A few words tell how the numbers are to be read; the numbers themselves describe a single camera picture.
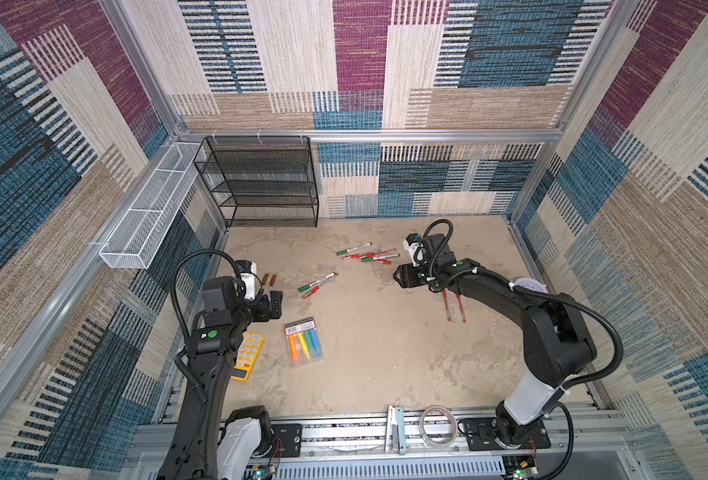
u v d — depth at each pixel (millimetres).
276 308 709
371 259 1080
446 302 969
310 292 997
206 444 413
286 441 733
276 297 708
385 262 1076
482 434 732
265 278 1051
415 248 827
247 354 865
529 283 994
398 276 881
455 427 739
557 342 468
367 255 1091
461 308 961
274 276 1051
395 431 734
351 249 1114
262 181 1101
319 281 1024
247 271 666
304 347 871
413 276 812
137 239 934
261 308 687
